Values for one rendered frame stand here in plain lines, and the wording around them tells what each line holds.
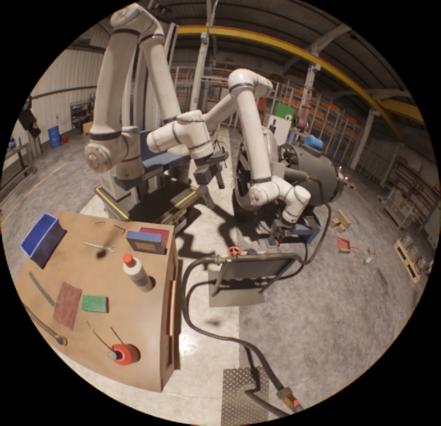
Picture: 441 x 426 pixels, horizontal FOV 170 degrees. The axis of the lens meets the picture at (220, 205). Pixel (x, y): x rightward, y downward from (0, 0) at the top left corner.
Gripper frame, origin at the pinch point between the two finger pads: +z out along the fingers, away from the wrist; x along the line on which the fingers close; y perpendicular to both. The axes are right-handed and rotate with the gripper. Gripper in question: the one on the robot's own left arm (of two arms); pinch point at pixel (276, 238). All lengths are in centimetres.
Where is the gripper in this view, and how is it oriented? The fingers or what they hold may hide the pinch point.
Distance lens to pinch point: 88.9
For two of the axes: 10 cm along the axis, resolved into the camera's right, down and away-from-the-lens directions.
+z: -1.6, 7.7, 6.1
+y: 0.7, 6.3, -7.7
